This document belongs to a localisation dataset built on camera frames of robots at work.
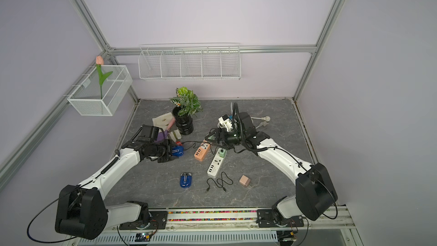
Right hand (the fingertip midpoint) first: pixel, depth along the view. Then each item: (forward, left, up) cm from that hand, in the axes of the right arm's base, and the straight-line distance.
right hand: (208, 141), depth 75 cm
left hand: (+2, +15, -10) cm, 18 cm away
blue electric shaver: (0, +16, -10) cm, 19 cm away
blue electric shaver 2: (-11, +12, -19) cm, 25 cm away
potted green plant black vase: (+21, +12, +2) cm, 24 cm away
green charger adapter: (+1, -6, -15) cm, 16 cm away
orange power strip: (+4, +5, -18) cm, 20 cm away
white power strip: (-6, -2, -19) cm, 20 cm away
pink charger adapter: (-11, -17, -19) cm, 28 cm away
